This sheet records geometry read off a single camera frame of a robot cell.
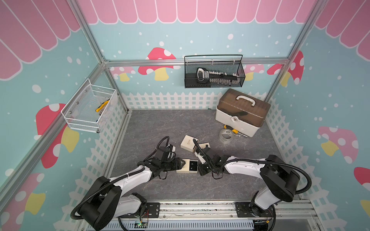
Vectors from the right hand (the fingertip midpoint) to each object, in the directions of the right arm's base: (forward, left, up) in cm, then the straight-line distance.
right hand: (197, 168), depth 87 cm
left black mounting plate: (-22, +25, -1) cm, 33 cm away
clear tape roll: (+25, -22, -1) cm, 33 cm away
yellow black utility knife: (+20, +52, +33) cm, 65 cm away
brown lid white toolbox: (+30, -30, +18) cm, 46 cm away
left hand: (+1, +10, +3) cm, 10 cm away
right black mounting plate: (-22, -23, -1) cm, 32 cm away
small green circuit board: (-28, +30, -3) cm, 41 cm away
